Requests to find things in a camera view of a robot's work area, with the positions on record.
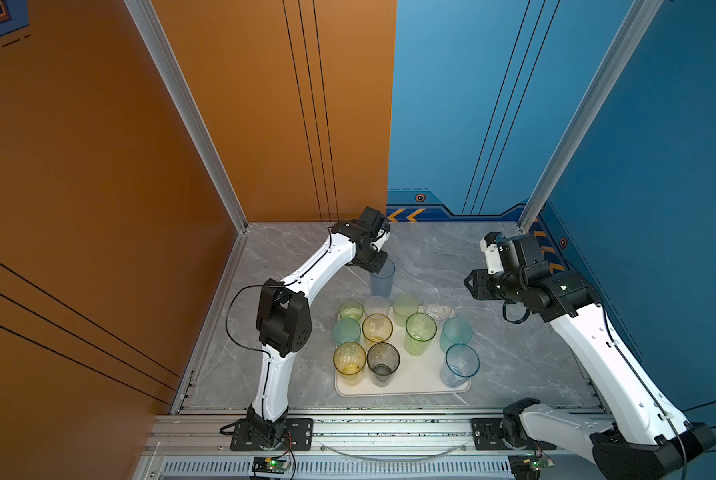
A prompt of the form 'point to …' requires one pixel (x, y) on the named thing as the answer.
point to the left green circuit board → (270, 464)
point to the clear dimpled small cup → (376, 305)
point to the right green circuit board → (527, 466)
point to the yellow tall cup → (349, 359)
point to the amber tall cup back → (376, 328)
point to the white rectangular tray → (415, 375)
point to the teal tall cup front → (455, 330)
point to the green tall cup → (420, 329)
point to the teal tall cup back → (346, 330)
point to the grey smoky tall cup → (383, 360)
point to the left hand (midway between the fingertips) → (377, 261)
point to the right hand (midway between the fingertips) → (471, 280)
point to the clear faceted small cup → (438, 308)
